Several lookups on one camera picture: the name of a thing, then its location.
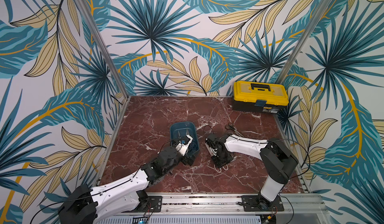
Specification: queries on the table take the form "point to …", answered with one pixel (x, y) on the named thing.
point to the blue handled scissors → (192, 146)
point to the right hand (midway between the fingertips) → (219, 164)
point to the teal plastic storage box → (185, 128)
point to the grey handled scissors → (230, 126)
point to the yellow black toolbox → (259, 97)
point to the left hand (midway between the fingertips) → (191, 146)
